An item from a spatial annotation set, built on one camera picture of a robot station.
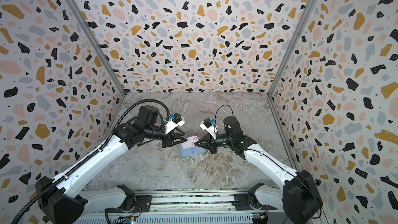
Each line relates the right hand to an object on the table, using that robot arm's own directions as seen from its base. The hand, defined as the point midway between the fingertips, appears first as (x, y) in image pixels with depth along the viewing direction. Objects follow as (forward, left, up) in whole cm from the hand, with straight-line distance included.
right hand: (196, 143), depth 70 cm
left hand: (+2, +4, +4) cm, 6 cm away
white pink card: (0, +3, 0) cm, 3 cm away
